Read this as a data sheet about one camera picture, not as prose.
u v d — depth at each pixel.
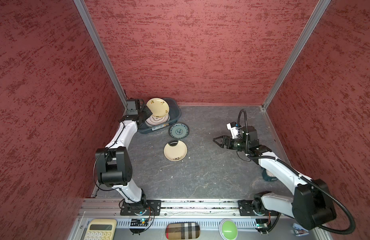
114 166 0.46
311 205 0.40
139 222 0.71
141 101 0.74
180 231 0.65
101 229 0.68
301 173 0.47
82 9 0.71
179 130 1.06
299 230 0.68
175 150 0.95
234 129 0.76
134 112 0.69
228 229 0.67
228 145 0.72
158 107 0.97
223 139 0.73
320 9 0.72
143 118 0.82
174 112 1.14
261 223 0.71
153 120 1.07
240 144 0.71
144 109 0.81
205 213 0.73
